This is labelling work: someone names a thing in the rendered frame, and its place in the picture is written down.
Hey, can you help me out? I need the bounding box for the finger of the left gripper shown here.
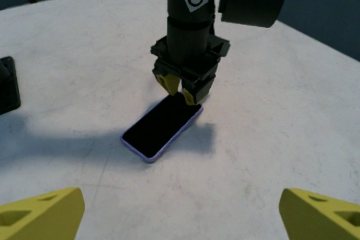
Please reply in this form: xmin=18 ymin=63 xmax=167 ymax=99
xmin=182 ymin=88 xmax=208 ymax=105
xmin=156 ymin=73 xmax=181 ymax=96

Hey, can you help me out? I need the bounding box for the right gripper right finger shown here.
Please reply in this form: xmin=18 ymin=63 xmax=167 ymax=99
xmin=278 ymin=188 xmax=360 ymax=240

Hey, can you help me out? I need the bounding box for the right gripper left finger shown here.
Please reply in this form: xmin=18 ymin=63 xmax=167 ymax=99
xmin=0 ymin=187 xmax=85 ymax=240

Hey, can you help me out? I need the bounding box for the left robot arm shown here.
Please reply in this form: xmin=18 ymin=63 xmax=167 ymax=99
xmin=0 ymin=0 xmax=284 ymax=115

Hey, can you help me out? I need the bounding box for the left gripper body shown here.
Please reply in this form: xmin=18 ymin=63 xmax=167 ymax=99
xmin=150 ymin=15 xmax=222 ymax=104

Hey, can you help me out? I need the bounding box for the black phone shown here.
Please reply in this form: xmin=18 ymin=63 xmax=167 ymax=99
xmin=122 ymin=92 xmax=202 ymax=158

